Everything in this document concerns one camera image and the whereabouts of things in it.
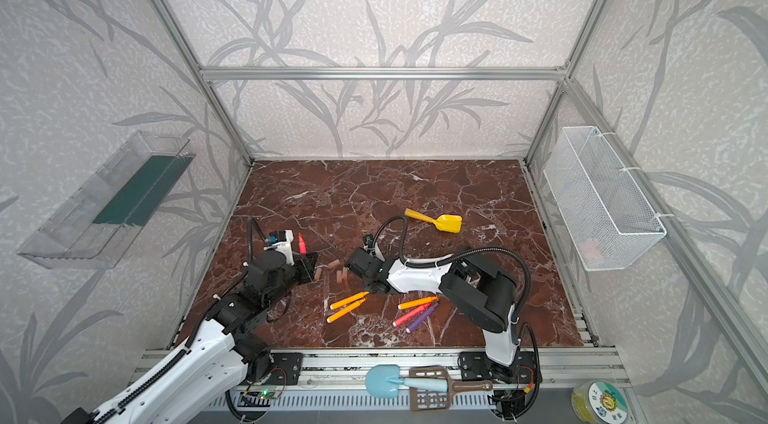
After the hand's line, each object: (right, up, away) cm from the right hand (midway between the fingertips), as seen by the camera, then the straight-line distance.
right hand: (375, 262), depth 92 cm
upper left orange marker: (-7, -9, -8) cm, 14 cm away
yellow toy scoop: (+23, +11, +10) cm, 28 cm away
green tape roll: (+51, -22, -29) cm, 63 cm away
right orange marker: (+12, -10, -8) cm, 17 cm away
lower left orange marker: (-10, -12, -10) cm, 19 cm away
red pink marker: (-18, +9, -15) cm, 25 cm away
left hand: (-14, +7, -12) cm, 19 cm away
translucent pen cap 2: (-11, -3, -3) cm, 12 cm away
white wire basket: (+51, +17, -31) cm, 62 cm away
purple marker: (+14, -13, -10) cm, 21 cm away
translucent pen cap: (-12, 0, +1) cm, 12 cm away
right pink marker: (+11, -12, -10) cm, 19 cm away
